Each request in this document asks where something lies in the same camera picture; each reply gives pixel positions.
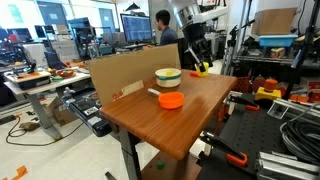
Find aluminium extrusion bars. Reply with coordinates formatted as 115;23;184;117
255;151;320;180

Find black camera stand pole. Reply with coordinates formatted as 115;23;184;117
283;0;320;101

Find brown cardboard box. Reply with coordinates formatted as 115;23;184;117
250;6;298;37

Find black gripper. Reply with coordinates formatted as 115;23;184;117
181;22;215;73

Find orange pot with white handle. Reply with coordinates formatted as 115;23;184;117
147;87;185;111

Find person in dark shirt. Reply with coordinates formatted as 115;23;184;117
154;8;180;47

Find coiled black cables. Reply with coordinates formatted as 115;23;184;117
279;113;320;167

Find small cardboard box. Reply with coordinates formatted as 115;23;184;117
49;96;80;127

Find metal tripod stand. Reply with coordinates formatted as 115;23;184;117
220;0;255;77

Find blue plastic bin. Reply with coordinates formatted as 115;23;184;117
257;33;299;48

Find black perforated mounting board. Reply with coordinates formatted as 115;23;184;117
199;104;301;180

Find black floor cable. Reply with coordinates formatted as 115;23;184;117
4;114;85;148

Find white bowl with green stripe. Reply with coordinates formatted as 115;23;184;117
154;67;183;89

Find orange floor marker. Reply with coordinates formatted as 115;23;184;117
0;164;30;180

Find yellow emergency stop red button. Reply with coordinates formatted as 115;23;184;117
254;78;283;102

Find small colourful toy box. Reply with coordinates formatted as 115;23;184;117
270;46;287;60

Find red bowl with toy fruit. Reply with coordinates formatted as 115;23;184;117
55;68;76;80

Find computer monitor with code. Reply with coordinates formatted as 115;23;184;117
119;12;154;45

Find orange black bar clamp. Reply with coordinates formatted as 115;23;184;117
225;94;261;113
199;130;250;168

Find black table leg frame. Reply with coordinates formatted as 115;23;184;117
111;123;145;180

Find yellow cup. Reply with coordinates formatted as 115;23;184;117
196;61;210;79

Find dark turned-off monitor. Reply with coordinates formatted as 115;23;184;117
67;16;98;51

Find black equipment case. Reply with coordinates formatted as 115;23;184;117
61;87;113;138

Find brown cardboard sheet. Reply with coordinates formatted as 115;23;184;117
86;43;182;108

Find white height-adjustable desk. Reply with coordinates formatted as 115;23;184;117
3;69;92;141

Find black box with orange top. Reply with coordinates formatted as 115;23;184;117
15;73;53;91

